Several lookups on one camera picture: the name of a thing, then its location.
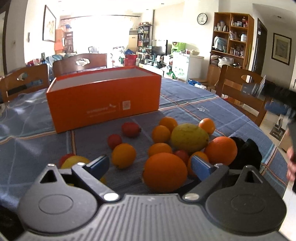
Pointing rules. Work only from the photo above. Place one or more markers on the white small fridge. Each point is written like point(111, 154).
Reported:
point(187, 66)

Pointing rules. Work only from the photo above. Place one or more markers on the round wall clock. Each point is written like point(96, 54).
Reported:
point(202, 18)

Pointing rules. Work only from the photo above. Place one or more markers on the small tangerine far back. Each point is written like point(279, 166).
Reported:
point(168, 122)

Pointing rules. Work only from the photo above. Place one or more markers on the large orange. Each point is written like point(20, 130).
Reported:
point(221, 150)
point(164, 173)

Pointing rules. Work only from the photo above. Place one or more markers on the red fruit at left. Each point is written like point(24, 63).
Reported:
point(64, 158)

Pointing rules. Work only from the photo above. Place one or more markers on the framed picture right wall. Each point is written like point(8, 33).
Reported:
point(281, 48)

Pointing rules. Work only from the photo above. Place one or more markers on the wooden chair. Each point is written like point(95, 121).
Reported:
point(79, 62)
point(231, 83)
point(24, 80)

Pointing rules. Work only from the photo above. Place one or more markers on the yellow fruit at left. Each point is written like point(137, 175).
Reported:
point(74, 161)

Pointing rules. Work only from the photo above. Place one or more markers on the small tangerine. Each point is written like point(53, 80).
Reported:
point(159, 148)
point(207, 125)
point(161, 134)
point(168, 122)

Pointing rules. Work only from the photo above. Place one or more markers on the large orange front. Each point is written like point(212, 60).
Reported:
point(164, 173)

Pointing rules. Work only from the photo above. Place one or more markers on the framed painting left wall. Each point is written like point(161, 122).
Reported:
point(49, 25)

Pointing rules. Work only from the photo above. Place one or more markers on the small tangerine centre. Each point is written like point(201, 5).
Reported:
point(159, 148)

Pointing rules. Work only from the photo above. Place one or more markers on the wooden chair right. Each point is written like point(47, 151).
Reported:
point(231, 83)

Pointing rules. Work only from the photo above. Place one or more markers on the red tomato near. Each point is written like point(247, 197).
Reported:
point(114, 140)

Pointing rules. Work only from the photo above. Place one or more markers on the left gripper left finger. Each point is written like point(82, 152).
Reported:
point(89, 175)

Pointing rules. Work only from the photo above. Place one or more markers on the orange tangerine left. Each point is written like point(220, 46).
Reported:
point(123, 156)

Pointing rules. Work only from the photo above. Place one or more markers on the small red tomato centre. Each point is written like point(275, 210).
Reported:
point(183, 155)

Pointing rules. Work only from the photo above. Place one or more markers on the large yellow-green mango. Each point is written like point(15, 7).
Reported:
point(189, 137)

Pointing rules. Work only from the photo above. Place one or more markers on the tangerine behind right finger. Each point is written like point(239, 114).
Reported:
point(196, 164)

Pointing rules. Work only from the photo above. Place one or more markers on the orange cardboard box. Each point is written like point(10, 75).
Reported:
point(87, 98)

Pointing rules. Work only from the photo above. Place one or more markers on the person right hand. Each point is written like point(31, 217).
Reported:
point(291, 166)

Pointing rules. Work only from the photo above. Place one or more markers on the large orange right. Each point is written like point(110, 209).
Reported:
point(221, 150)

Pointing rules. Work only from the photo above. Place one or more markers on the wooden chair far centre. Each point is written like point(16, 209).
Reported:
point(79, 62)

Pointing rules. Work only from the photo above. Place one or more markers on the wooden shelf cabinet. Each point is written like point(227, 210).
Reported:
point(232, 40)

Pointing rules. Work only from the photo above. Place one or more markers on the wooden chair far left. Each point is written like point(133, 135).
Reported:
point(24, 80)

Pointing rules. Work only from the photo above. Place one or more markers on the blue plaid tablecloth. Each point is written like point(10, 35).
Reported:
point(29, 141)

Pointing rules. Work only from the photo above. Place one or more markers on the red storage bin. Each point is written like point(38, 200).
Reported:
point(130, 60)

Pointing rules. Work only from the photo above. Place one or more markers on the red tomato far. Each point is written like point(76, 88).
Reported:
point(131, 130)

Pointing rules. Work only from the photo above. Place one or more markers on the small tangerine right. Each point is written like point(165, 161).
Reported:
point(207, 125)

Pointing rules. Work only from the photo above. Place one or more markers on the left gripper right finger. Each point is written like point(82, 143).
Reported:
point(210, 180)

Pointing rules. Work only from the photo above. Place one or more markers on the black cloth bag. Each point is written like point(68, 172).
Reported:
point(247, 154)

